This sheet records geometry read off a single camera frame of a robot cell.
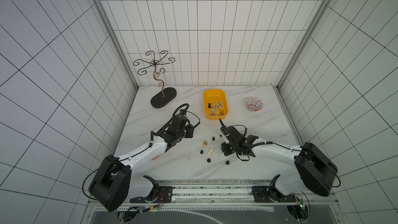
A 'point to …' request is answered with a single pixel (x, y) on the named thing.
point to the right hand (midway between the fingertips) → (221, 144)
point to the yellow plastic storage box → (215, 104)
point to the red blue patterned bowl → (253, 104)
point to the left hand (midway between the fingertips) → (189, 130)
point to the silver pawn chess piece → (221, 104)
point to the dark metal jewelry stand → (171, 93)
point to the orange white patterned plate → (155, 157)
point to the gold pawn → (204, 143)
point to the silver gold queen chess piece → (213, 113)
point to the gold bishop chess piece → (222, 113)
